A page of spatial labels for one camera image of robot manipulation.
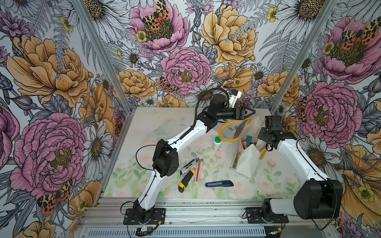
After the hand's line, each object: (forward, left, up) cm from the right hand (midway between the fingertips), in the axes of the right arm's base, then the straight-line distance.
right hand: (265, 137), depth 85 cm
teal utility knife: (+10, +3, -17) cm, 20 cm away
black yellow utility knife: (-20, +47, -15) cm, 53 cm away
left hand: (+3, +12, +16) cm, 20 cm away
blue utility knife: (-19, +27, -17) cm, 37 cm away
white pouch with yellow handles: (-9, +12, -5) cm, 16 cm away
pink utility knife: (-1, +11, -4) cm, 12 cm away
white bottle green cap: (+2, +26, -8) cm, 28 cm away
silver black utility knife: (-10, +46, -15) cm, 49 cm away
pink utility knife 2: (-11, +38, -16) cm, 43 cm away
